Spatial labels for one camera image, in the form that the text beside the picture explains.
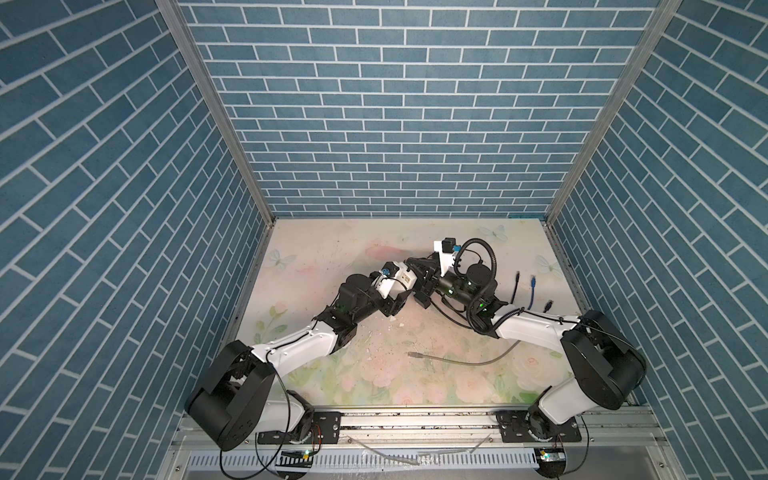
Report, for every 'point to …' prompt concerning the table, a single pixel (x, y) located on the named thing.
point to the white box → (395, 284)
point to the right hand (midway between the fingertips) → (404, 264)
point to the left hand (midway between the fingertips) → (402, 281)
